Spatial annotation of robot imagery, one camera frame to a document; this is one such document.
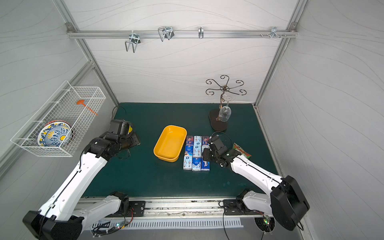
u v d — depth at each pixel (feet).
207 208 2.47
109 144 1.60
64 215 1.27
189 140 3.18
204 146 3.07
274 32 2.51
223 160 1.94
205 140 3.17
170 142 3.19
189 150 3.04
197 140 3.17
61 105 2.30
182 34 2.62
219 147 2.09
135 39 2.57
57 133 2.05
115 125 1.79
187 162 2.85
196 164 2.83
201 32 2.47
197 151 2.99
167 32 2.51
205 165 2.82
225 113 2.83
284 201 1.35
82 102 2.57
